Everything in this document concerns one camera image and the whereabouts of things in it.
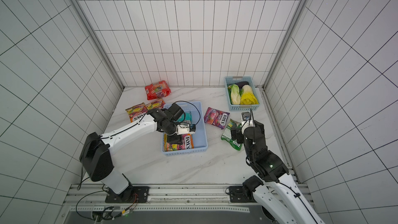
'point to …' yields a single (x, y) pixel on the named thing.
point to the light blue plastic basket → (200, 142)
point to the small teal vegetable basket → (230, 80)
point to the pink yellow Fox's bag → (187, 143)
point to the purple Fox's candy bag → (215, 117)
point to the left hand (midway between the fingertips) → (175, 138)
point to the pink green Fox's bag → (136, 112)
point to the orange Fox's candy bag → (159, 103)
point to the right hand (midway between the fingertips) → (238, 122)
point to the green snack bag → (227, 136)
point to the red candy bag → (157, 90)
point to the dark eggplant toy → (240, 84)
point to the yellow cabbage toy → (247, 97)
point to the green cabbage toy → (236, 99)
